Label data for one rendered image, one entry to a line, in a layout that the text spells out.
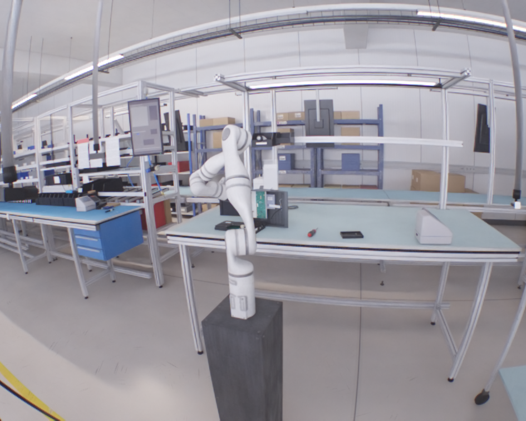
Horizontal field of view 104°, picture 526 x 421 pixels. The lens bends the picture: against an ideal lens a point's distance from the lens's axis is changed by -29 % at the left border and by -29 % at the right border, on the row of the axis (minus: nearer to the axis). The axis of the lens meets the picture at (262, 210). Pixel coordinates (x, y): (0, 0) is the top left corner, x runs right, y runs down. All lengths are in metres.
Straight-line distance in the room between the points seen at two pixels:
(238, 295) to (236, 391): 0.45
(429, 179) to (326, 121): 2.14
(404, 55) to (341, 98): 1.56
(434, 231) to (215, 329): 1.07
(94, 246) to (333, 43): 5.23
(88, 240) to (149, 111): 1.28
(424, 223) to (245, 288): 0.88
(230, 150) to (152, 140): 1.63
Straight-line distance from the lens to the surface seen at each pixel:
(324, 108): 3.39
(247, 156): 2.34
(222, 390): 1.32
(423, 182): 4.79
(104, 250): 2.73
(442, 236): 1.49
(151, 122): 2.64
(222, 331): 1.08
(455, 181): 4.95
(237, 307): 1.08
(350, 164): 5.19
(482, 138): 3.71
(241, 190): 1.02
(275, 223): 1.70
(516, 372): 1.96
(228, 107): 6.22
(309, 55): 5.96
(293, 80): 1.82
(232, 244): 0.97
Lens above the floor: 1.46
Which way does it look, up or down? 13 degrees down
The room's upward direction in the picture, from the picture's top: 2 degrees counter-clockwise
